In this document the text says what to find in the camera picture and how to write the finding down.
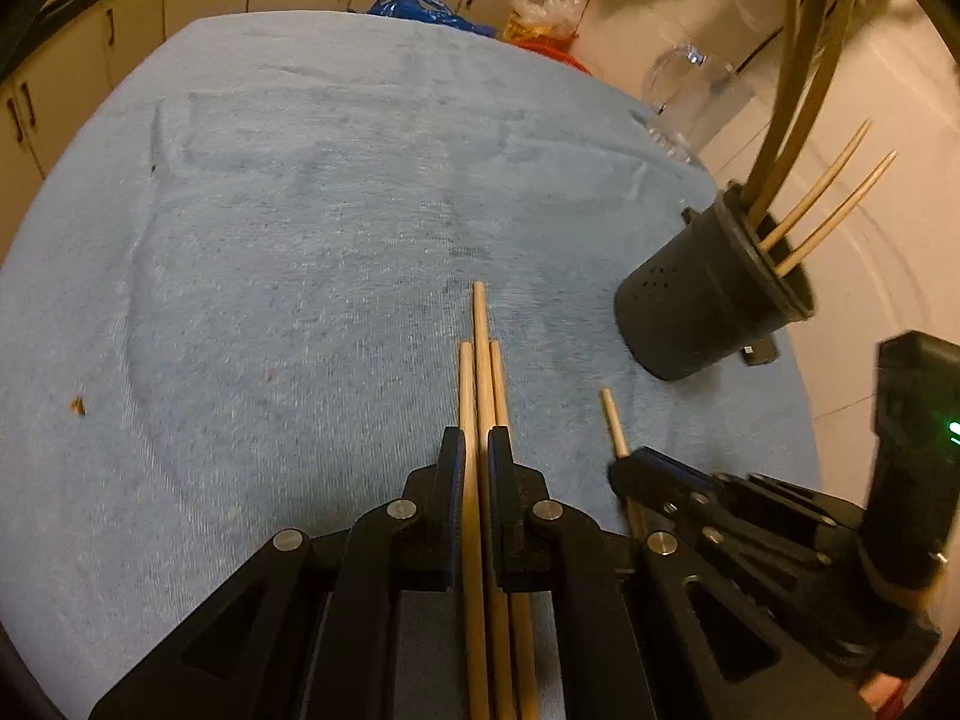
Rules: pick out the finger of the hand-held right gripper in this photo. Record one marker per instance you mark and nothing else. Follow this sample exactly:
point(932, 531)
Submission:
point(757, 574)
point(675, 476)

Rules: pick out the clear plastic bag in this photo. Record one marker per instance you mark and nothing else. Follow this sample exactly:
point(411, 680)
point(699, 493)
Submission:
point(551, 11)

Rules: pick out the red plastic basin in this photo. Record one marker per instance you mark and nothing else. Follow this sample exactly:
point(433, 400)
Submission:
point(559, 54)

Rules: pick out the person's right hand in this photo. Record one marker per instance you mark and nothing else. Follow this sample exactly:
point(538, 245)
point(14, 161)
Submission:
point(883, 699)

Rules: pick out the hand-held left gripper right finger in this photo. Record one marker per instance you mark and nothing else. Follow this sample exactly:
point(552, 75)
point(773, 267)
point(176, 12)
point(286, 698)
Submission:
point(501, 510)

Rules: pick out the tan wooden chopstick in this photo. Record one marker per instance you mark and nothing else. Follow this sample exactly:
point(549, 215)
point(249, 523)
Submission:
point(784, 90)
point(499, 390)
point(817, 184)
point(466, 390)
point(615, 427)
point(836, 214)
point(811, 82)
point(481, 360)
point(825, 90)

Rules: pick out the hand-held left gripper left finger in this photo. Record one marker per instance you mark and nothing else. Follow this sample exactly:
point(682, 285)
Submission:
point(451, 510)

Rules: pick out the blue towel table cover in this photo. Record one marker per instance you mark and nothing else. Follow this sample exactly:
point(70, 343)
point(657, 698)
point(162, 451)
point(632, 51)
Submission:
point(300, 277)

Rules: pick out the clear glass pitcher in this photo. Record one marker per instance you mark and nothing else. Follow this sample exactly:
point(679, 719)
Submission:
point(697, 101)

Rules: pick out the blue plastic bag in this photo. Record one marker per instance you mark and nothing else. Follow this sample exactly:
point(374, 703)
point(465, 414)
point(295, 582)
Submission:
point(420, 6)

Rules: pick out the black chopstick holder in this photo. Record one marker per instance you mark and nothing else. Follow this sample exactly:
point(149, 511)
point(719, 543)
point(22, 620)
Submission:
point(697, 307)

